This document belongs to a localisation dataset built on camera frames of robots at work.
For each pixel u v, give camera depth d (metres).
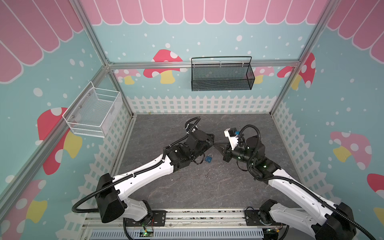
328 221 0.40
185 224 0.74
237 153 0.63
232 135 0.61
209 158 0.95
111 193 0.40
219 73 0.93
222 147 0.67
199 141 0.52
